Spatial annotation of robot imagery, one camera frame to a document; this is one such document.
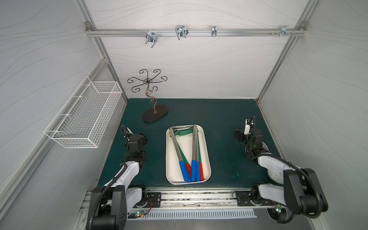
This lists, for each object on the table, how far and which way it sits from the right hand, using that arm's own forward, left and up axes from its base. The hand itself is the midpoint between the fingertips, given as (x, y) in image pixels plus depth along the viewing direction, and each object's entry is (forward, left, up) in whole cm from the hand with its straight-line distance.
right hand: (245, 127), depth 89 cm
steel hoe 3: (-21, +32, -6) cm, 39 cm away
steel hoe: (-23, +39, -5) cm, 45 cm away
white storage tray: (-28, +44, -10) cm, 53 cm away
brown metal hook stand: (+17, +65, -9) cm, 68 cm away
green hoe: (-1, +43, -7) cm, 43 cm away
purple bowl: (-9, -12, -7) cm, 16 cm away
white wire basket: (-14, +87, +21) cm, 91 cm away
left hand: (-8, +68, +1) cm, 68 cm away
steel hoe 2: (-18, +39, -8) cm, 44 cm away
